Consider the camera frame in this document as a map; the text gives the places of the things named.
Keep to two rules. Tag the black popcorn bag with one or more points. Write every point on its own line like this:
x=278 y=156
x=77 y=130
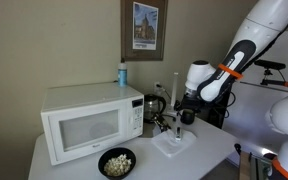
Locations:
x=160 y=122

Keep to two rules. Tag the black mug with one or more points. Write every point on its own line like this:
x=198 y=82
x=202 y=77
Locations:
x=187 y=117

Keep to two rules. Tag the white panel board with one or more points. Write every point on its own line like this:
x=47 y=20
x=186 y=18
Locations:
x=254 y=123

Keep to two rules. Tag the white microwave oven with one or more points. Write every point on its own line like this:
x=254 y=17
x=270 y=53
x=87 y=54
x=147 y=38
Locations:
x=87 y=130

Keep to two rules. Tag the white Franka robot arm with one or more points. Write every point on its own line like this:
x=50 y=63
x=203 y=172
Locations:
x=250 y=36

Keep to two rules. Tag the white wall outlet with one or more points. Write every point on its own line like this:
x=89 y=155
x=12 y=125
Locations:
x=156 y=87

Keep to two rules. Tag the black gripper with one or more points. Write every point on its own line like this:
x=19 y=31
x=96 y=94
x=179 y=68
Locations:
x=188 y=103

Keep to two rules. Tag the wooden framed picture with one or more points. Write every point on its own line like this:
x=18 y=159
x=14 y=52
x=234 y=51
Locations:
x=144 y=30

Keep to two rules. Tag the black bowl of popcorn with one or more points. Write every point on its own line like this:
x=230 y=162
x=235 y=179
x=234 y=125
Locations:
x=117 y=165

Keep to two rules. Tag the black camera on mount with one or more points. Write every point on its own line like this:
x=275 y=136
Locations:
x=269 y=64

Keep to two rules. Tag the black glass electric kettle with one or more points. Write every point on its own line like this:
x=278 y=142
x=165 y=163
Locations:
x=152 y=108

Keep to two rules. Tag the blue bottle with black cap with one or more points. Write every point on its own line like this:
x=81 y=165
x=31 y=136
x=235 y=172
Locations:
x=122 y=75

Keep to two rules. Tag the white paper towel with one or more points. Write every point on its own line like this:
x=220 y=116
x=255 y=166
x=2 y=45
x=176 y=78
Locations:
x=167 y=146

